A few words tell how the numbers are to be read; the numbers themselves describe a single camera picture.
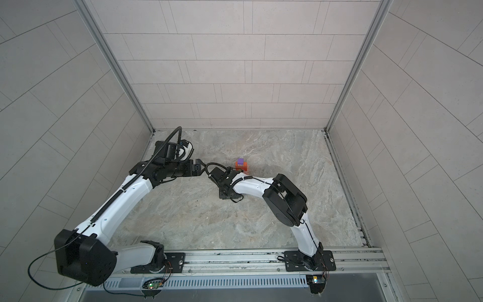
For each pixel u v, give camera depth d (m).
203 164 0.74
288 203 0.50
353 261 0.74
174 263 0.71
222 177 0.71
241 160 1.01
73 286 0.41
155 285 0.64
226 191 0.65
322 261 0.64
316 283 0.68
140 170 0.54
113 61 0.85
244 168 0.97
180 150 0.69
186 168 0.68
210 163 0.78
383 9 0.71
